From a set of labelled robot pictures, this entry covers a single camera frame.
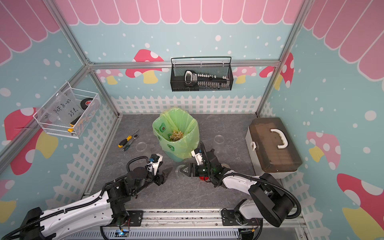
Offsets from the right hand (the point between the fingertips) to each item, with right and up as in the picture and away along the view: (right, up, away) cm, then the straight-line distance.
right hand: (183, 170), depth 80 cm
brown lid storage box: (+51, +9, +5) cm, 52 cm away
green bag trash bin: (-7, +29, +11) cm, 31 cm away
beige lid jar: (-3, -2, +1) cm, 4 cm away
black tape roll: (-54, +37, -1) cm, 65 cm away
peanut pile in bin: (-6, +18, +12) cm, 22 cm away
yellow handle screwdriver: (-41, +16, +24) cm, 50 cm away
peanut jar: (+21, +16, +11) cm, 29 cm away
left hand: (-8, +2, -4) cm, 9 cm away
